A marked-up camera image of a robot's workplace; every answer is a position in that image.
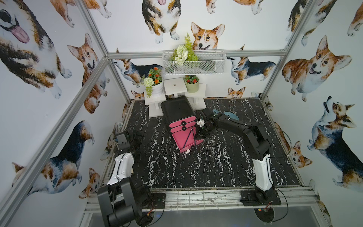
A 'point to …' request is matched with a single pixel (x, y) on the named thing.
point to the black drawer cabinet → (180, 114)
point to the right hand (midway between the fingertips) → (192, 138)
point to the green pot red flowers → (192, 82)
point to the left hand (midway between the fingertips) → (142, 132)
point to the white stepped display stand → (175, 86)
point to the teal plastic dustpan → (231, 115)
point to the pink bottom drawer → (185, 139)
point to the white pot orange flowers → (153, 83)
